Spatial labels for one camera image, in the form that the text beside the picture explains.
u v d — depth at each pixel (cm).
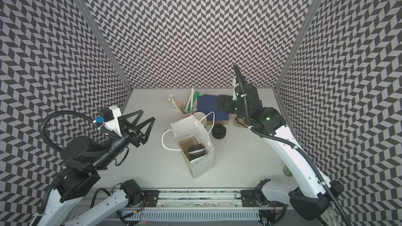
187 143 87
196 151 74
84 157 37
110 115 43
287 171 79
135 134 45
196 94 91
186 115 95
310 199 37
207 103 104
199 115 88
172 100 87
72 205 40
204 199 74
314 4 73
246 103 44
